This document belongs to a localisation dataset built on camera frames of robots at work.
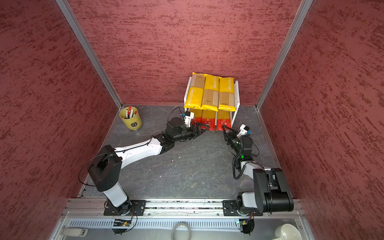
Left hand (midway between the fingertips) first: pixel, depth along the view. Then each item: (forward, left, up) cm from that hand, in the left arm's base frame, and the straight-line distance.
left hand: (208, 131), depth 77 cm
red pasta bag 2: (+14, -11, -4) cm, 18 cm away
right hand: (+5, -7, -3) cm, 10 cm away
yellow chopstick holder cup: (+20, +52, -13) cm, 57 cm away
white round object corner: (-41, -33, -15) cm, 55 cm away
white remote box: (-42, +60, -19) cm, 76 cm away
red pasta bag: (+16, -1, -5) cm, 17 cm away
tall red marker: (+24, +53, -10) cm, 59 cm away
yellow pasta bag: (+13, -1, +12) cm, 18 cm away
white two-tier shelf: (+14, -15, +12) cm, 24 cm away
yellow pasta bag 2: (+14, -10, +12) cm, 20 cm away
